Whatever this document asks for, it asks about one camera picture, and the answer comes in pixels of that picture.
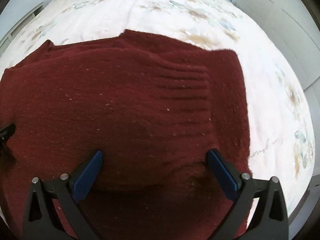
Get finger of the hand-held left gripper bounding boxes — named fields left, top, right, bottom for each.
left=0, top=123, right=16, bottom=140

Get white radiator cover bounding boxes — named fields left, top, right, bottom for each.
left=0, top=2, right=44, bottom=53

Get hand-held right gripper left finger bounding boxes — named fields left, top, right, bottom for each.
left=23, top=149, right=104, bottom=240

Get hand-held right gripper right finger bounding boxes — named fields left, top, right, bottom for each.
left=205, top=149, right=289, bottom=240

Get dark red knitted sweater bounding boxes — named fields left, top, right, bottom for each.
left=0, top=29, right=253, bottom=240

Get white wardrobe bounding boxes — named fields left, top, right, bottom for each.
left=231, top=0, right=320, bottom=93

